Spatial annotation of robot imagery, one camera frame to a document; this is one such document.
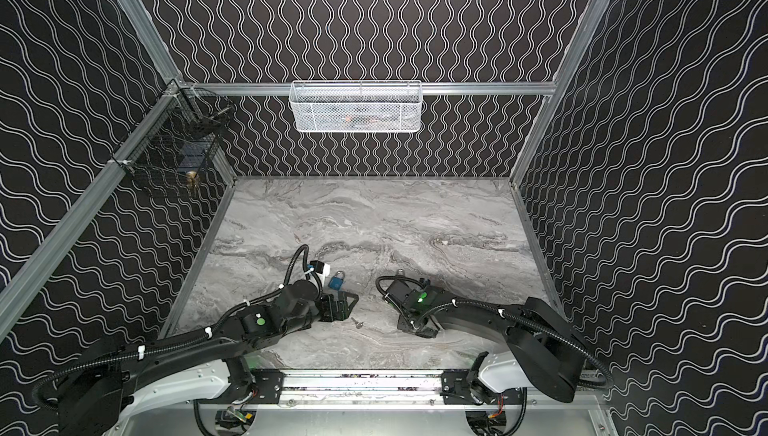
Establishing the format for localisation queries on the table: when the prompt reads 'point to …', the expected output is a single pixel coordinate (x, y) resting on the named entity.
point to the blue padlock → (335, 282)
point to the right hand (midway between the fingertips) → (411, 327)
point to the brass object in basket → (192, 179)
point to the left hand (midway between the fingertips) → (356, 303)
